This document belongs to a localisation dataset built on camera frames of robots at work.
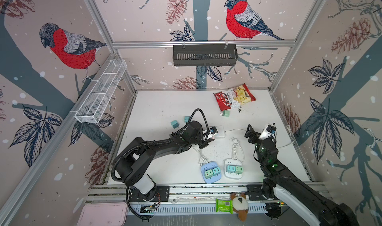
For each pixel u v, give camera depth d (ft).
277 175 1.91
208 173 2.42
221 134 3.03
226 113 3.41
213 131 2.38
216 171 2.44
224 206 2.28
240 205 2.24
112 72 2.95
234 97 3.61
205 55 3.40
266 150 2.03
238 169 2.44
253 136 2.40
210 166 2.63
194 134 2.29
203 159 2.70
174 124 3.22
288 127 3.31
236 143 2.95
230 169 2.44
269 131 2.24
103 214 2.24
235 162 2.68
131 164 1.44
